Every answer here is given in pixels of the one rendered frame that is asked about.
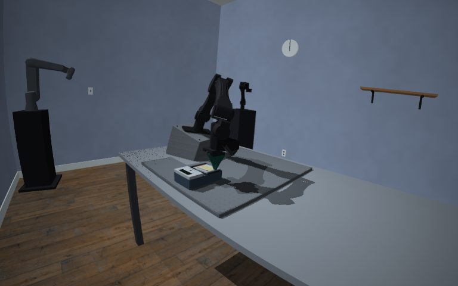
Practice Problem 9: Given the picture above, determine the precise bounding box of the dark blue dock with white console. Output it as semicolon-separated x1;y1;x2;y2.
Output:
174;163;222;189

